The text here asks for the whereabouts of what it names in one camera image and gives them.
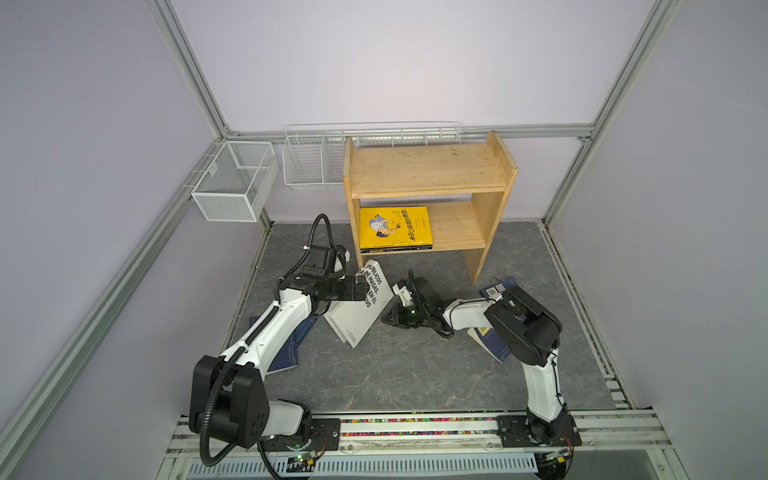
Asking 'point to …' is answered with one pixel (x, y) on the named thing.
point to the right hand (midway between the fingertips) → (383, 323)
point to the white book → (353, 320)
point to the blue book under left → (300, 333)
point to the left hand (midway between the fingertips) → (355, 290)
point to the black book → (376, 250)
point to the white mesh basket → (237, 182)
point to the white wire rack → (315, 154)
